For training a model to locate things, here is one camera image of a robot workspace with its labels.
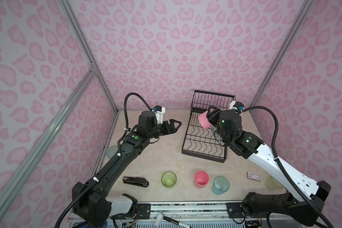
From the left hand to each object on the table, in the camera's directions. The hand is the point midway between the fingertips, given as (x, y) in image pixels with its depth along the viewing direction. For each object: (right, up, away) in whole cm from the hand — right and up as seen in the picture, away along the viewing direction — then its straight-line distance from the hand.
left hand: (178, 124), depth 72 cm
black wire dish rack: (+19, -13, +25) cm, 34 cm away
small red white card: (+44, -31, +12) cm, 55 cm away
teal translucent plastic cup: (+24, -34, +8) cm, 43 cm away
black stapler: (-24, -33, +11) cm, 43 cm away
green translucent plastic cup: (-5, -32, +11) cm, 34 cm away
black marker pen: (-9, -45, -4) cm, 46 cm away
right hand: (+15, +7, -3) cm, 17 cm away
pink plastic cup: (+13, -32, +10) cm, 36 cm away
